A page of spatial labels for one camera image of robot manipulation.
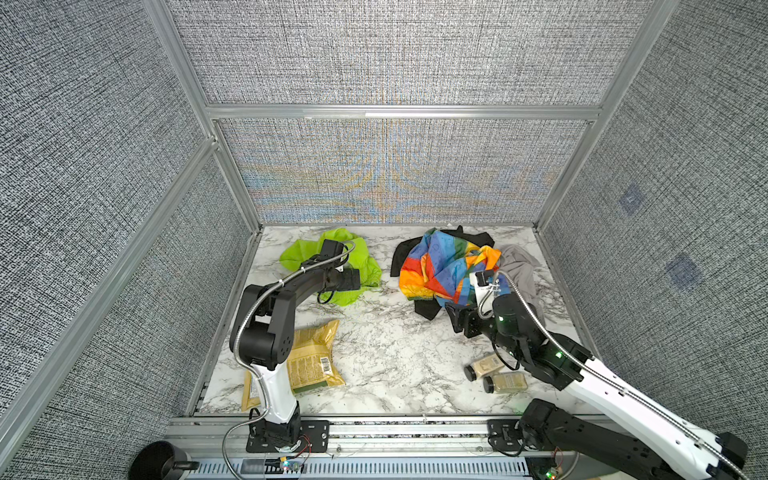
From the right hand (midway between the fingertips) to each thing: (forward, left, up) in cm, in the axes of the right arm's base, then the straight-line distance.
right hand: (457, 301), depth 73 cm
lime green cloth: (+23, +27, -11) cm, 37 cm away
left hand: (+19, +33, -17) cm, 42 cm away
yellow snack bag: (-10, +37, -14) cm, 41 cm away
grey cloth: (+25, -29, -19) cm, 43 cm away
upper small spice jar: (-9, -9, -19) cm, 23 cm away
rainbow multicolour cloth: (+22, 0, -13) cm, 25 cm away
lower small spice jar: (-13, -15, -18) cm, 27 cm away
